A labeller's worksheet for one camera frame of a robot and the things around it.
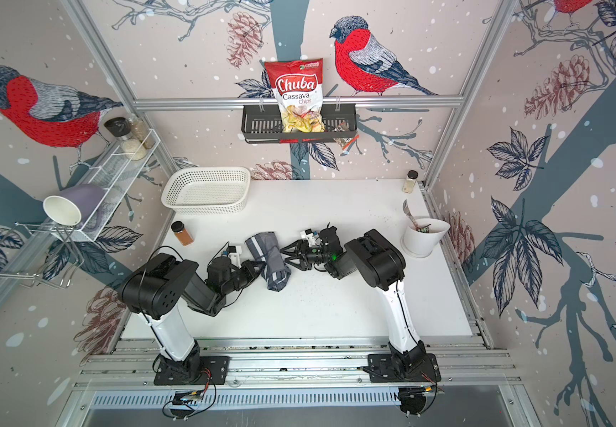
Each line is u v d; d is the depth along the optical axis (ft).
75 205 2.00
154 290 1.60
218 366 2.42
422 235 2.88
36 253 1.93
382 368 2.39
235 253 2.93
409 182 3.74
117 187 2.39
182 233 3.13
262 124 3.11
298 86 2.67
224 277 2.51
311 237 3.17
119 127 2.55
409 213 3.13
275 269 2.90
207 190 3.89
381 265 1.90
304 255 2.87
